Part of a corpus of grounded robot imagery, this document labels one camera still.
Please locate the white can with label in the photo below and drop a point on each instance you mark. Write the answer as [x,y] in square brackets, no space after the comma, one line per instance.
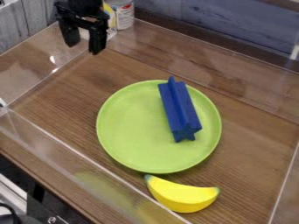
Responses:
[124,10]

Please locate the yellow toy banana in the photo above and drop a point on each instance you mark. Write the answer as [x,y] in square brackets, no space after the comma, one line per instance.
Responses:
[180,198]

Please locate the blue star-shaped block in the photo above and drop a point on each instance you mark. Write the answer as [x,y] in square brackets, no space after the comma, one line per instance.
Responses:
[181,116]

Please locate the clear acrylic enclosure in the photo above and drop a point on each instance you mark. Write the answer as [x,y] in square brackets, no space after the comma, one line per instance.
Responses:
[53,87]

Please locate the green round plate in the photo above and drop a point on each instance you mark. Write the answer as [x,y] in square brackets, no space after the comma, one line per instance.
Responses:
[134,135]

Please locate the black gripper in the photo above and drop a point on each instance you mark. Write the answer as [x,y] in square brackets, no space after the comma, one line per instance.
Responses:
[84,14]

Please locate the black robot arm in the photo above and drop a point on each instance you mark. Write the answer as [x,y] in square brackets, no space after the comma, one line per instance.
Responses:
[82,14]

